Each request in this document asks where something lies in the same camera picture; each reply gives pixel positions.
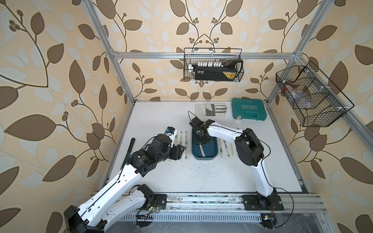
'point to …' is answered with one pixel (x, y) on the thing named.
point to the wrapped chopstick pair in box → (202, 150)
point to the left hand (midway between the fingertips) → (180, 147)
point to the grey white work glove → (210, 109)
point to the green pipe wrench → (132, 144)
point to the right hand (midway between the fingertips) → (199, 142)
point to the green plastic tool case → (248, 108)
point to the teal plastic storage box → (210, 149)
